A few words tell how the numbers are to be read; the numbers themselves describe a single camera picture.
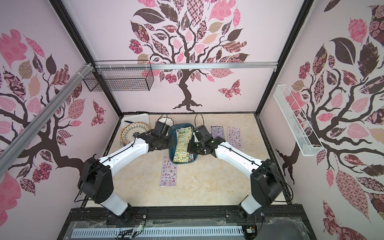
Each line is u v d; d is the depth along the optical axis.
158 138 0.67
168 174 0.89
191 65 0.94
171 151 0.85
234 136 1.07
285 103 0.88
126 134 1.06
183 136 0.88
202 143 0.63
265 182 0.43
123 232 0.72
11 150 0.50
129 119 1.18
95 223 0.72
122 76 0.95
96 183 0.44
